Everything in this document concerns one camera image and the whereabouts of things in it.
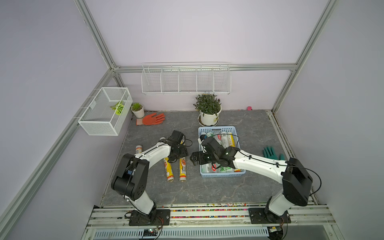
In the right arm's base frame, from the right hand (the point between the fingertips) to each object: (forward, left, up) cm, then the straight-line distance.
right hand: (196, 156), depth 82 cm
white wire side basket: (+19, +50, +14) cm, 55 cm away
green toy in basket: (+22, +43, +17) cm, 51 cm away
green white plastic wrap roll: (-4, -15, -7) cm, 18 cm away
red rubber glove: (+38, +36, -13) cm, 54 cm away
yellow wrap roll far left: (-4, +8, -9) cm, 13 cm away
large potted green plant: (+34, -10, +4) cm, 35 cm away
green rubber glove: (+8, -47, -11) cm, 49 cm away
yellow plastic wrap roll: (+15, -23, -10) cm, 29 cm away
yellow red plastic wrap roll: (-4, +16, -9) cm, 19 cm away
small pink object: (+51, -44, -13) cm, 69 cm away
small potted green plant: (+42, +44, -5) cm, 61 cm away
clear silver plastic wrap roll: (+17, -19, -9) cm, 27 cm away
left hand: (+5, +8, -9) cm, 13 cm away
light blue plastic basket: (-10, -9, +8) cm, 16 cm away
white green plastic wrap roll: (-4, -5, -7) cm, 10 cm away
